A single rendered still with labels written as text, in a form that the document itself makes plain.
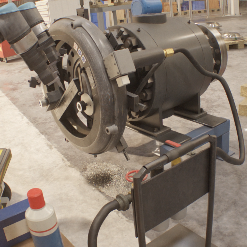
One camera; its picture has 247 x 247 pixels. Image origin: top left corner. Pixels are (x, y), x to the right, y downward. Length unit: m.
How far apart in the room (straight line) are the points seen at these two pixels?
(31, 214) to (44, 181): 1.42
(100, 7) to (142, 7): 3.56
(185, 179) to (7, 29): 0.78
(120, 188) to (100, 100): 0.63
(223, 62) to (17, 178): 1.58
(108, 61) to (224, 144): 1.06
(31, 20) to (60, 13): 4.04
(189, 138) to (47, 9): 4.11
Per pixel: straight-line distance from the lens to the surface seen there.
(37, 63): 1.12
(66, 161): 2.29
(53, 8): 5.51
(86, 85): 1.54
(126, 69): 1.36
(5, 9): 1.08
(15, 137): 2.87
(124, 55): 1.38
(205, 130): 1.96
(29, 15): 1.52
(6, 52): 6.97
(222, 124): 2.07
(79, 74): 1.54
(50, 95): 1.84
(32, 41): 1.10
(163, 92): 1.78
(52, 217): 0.70
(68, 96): 1.70
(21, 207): 0.85
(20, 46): 1.10
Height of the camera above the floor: 1.05
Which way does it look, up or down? 21 degrees down
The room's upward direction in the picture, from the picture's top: 6 degrees counter-clockwise
